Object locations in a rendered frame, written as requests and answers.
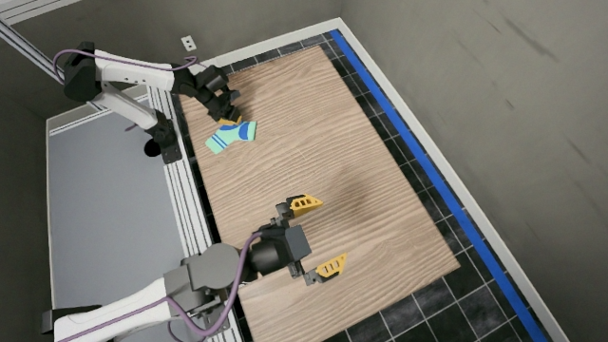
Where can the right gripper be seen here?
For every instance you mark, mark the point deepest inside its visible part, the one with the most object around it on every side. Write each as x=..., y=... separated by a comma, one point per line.
x=265, y=255

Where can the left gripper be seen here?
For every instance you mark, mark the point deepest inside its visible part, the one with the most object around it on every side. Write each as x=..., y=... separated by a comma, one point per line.
x=218, y=107

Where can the mint green sock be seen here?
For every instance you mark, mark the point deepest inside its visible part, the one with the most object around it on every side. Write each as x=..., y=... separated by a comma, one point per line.
x=227, y=133

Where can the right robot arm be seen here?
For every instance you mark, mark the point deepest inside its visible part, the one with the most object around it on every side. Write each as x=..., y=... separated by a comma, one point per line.
x=211, y=272

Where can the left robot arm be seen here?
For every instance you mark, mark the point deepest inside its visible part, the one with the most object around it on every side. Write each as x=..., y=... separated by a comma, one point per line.
x=82, y=82

